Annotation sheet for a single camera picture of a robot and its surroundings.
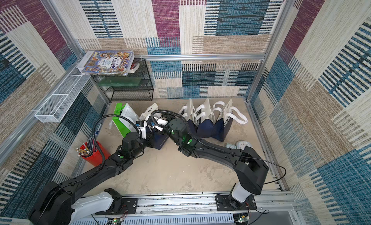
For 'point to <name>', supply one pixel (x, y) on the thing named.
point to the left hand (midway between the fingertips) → (155, 132)
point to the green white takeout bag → (123, 125)
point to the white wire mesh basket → (55, 108)
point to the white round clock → (241, 145)
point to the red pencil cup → (89, 151)
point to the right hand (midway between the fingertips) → (161, 113)
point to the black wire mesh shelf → (144, 91)
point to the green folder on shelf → (120, 81)
